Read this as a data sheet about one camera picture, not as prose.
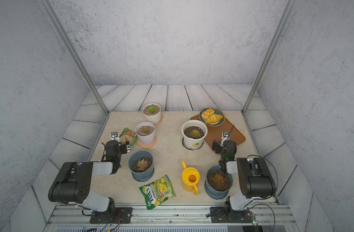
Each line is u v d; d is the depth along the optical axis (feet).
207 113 3.74
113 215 2.20
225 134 2.69
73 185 1.50
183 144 3.28
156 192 2.57
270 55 2.86
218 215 2.39
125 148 2.85
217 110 3.89
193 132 3.07
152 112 3.47
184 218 2.38
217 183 2.47
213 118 3.62
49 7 2.30
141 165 2.71
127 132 3.50
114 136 2.66
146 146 3.29
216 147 2.84
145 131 3.10
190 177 2.50
